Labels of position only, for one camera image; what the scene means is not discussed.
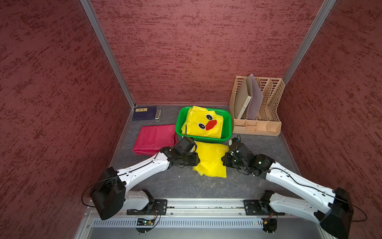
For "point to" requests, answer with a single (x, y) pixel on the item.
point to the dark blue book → (144, 113)
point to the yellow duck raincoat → (201, 121)
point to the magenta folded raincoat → (151, 139)
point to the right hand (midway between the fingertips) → (221, 162)
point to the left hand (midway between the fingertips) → (196, 163)
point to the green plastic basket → (226, 134)
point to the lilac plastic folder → (256, 101)
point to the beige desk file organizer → (266, 122)
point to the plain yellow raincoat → (210, 164)
